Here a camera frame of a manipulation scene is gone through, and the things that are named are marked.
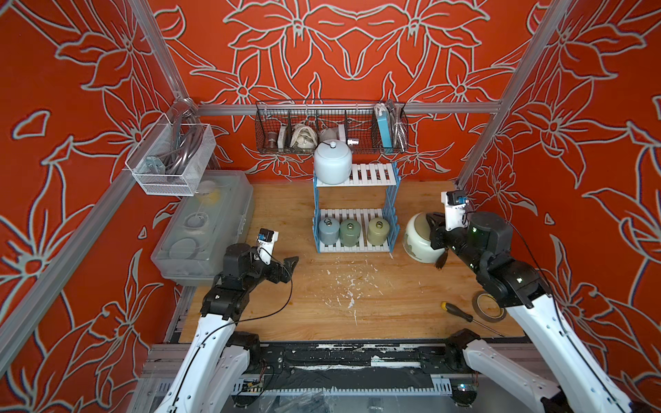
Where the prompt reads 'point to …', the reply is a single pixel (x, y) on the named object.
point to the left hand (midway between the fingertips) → (283, 251)
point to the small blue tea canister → (329, 231)
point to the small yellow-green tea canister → (378, 231)
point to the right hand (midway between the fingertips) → (426, 212)
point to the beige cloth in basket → (304, 137)
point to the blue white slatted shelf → (369, 175)
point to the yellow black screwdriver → (453, 309)
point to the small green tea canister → (350, 230)
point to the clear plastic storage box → (191, 249)
